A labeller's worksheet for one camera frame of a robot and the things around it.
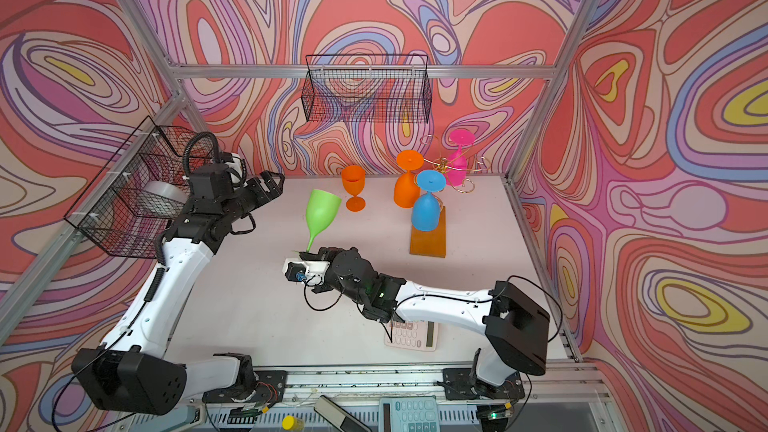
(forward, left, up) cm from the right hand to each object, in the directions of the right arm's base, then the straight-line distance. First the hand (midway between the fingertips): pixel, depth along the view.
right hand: (310, 254), depth 72 cm
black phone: (-31, -6, -20) cm, 38 cm away
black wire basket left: (+12, +45, +7) cm, 47 cm away
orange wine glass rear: (+20, -25, +1) cm, 32 cm away
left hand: (+17, +9, +9) cm, 21 cm away
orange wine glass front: (+34, -8, -9) cm, 37 cm away
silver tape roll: (+14, +36, +10) cm, 40 cm away
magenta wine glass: (+27, -41, +3) cm, 49 cm away
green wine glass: (+9, -3, +6) cm, 11 cm away
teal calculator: (-31, -23, -21) cm, 44 cm away
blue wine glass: (+12, -30, +2) cm, 32 cm away
